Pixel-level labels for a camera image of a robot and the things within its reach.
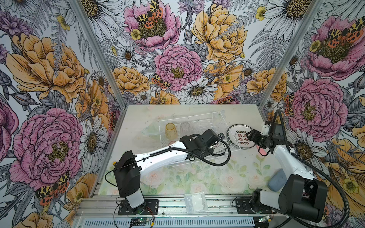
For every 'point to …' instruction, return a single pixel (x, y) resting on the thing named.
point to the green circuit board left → (140, 221)
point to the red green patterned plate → (237, 137)
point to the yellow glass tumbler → (171, 133)
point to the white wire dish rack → (198, 123)
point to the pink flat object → (262, 150)
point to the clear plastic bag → (196, 203)
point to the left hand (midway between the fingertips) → (203, 145)
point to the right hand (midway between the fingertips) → (250, 139)
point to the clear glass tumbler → (185, 128)
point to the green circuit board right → (264, 219)
